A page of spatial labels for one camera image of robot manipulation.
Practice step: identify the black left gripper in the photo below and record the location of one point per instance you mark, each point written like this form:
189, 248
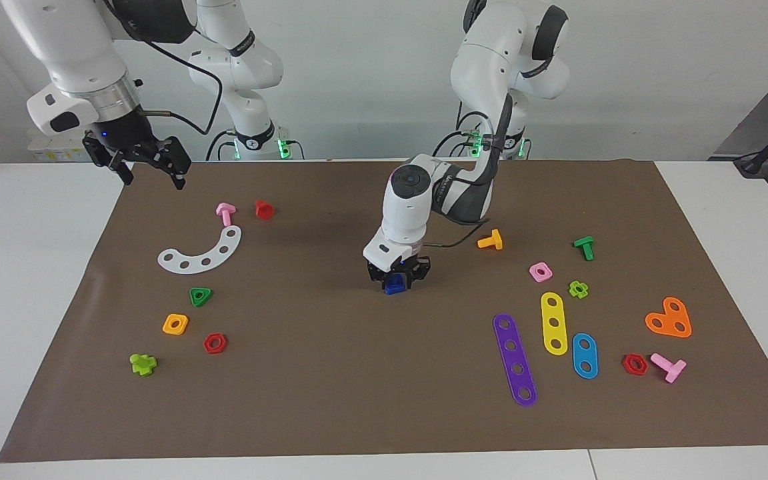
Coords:
400, 265

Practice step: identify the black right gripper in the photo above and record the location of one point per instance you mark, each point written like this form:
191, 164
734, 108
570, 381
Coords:
127, 136

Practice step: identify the blue square toy nut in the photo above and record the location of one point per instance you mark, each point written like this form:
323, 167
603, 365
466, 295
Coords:
394, 282

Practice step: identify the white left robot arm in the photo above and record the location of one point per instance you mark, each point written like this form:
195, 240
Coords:
407, 206

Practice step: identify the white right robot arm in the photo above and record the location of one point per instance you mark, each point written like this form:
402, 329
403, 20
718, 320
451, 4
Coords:
70, 46

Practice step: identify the small white box stack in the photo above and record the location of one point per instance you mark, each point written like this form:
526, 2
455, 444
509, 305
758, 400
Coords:
57, 153

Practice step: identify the pink plastic toy bolt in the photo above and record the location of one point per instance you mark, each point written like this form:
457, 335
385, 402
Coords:
224, 214
672, 368

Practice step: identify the yellow-orange plastic toy bolt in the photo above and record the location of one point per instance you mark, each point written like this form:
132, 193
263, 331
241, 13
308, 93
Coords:
494, 240

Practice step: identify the brown table mat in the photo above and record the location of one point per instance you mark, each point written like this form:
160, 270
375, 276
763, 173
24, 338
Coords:
330, 373

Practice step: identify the white curved five-hole plate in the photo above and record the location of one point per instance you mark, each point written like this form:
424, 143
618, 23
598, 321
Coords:
214, 256

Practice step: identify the red plastic toy bolt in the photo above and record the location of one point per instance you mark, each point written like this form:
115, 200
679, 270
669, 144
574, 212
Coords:
264, 211

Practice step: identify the purple four-hole toy plate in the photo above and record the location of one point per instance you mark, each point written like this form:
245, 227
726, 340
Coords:
514, 357

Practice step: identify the pink square toy nut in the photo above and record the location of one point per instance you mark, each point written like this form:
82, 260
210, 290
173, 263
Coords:
548, 274

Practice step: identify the green triangular toy nut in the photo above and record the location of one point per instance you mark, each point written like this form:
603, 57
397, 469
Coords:
194, 301

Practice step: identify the yellow three-hole toy plate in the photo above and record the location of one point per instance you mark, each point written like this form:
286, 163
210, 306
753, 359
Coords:
553, 313

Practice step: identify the lime cross-shaped toy nut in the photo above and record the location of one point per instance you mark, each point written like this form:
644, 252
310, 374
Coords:
571, 288

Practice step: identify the orange square toy nut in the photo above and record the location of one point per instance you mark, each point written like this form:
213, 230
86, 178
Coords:
183, 328

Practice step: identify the green plastic toy bolt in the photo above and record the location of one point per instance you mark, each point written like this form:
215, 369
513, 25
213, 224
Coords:
584, 244

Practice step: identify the red hexagonal toy nut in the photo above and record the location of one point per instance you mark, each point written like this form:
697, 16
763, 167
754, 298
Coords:
206, 346
626, 368

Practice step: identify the blue two-hole toy plate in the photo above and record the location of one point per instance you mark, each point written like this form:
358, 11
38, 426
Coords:
584, 356

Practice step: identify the lime cross-head toy bolt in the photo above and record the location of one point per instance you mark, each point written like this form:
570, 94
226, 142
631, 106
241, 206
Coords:
142, 364

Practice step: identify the orange three-hole angled plate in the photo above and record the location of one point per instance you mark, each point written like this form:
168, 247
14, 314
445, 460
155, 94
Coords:
669, 318

